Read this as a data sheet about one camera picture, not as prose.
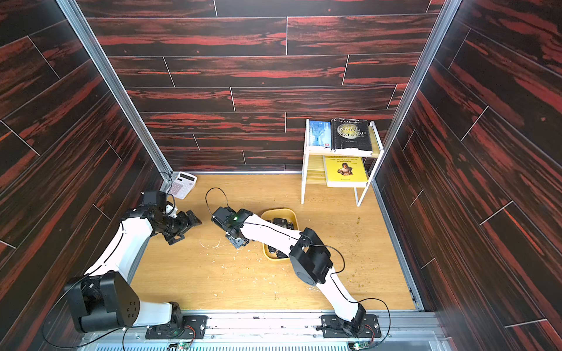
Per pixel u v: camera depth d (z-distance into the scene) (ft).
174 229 2.32
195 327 2.41
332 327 2.40
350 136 2.83
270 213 3.22
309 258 1.82
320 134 2.89
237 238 2.19
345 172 3.11
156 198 2.18
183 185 3.71
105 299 1.35
